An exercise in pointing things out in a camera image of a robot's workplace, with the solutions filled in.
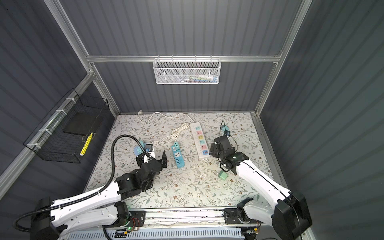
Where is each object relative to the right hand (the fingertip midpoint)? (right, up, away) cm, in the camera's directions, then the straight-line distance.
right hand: (220, 148), depth 84 cm
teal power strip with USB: (-25, -7, +8) cm, 27 cm away
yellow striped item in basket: (-65, +5, -14) cm, 67 cm away
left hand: (-34, -1, -8) cm, 35 cm away
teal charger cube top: (+7, +11, +24) cm, 28 cm away
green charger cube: (+2, -16, +3) cm, 17 cm away
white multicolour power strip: (-11, +3, +18) cm, 21 cm away
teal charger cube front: (-49, -2, +7) cm, 50 cm away
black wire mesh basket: (-78, +8, -12) cm, 79 cm away
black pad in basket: (-71, +14, -9) cm, 73 cm away
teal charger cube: (-26, +1, +10) cm, 28 cm away
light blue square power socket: (-53, -4, +13) cm, 55 cm away
